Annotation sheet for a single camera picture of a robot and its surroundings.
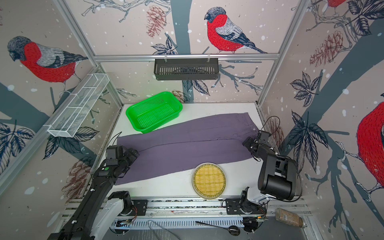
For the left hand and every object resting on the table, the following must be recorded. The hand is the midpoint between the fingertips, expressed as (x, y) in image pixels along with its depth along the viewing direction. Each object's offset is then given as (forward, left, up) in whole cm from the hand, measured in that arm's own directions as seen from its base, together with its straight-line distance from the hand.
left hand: (132, 154), depth 83 cm
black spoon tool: (-34, -53, -8) cm, 64 cm away
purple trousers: (+9, -29, -11) cm, 32 cm away
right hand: (+9, -71, -6) cm, 72 cm away
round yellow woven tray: (-12, -43, -8) cm, 46 cm away
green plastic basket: (+42, -2, -10) cm, 43 cm away
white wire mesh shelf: (+12, +27, +21) cm, 36 cm away
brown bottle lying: (-29, -78, -4) cm, 83 cm away
